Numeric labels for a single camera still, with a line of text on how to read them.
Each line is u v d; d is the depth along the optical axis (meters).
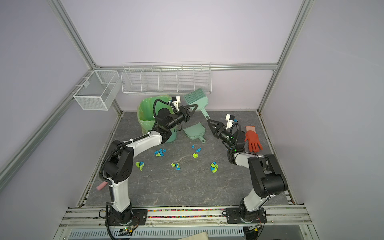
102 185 0.82
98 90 0.99
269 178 0.48
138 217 0.74
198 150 0.97
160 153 0.96
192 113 0.79
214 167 0.91
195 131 1.06
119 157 0.54
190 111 0.77
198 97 0.81
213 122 0.77
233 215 0.74
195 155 0.96
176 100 0.79
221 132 0.74
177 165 0.91
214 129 0.74
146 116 0.95
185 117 0.74
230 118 0.78
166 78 1.01
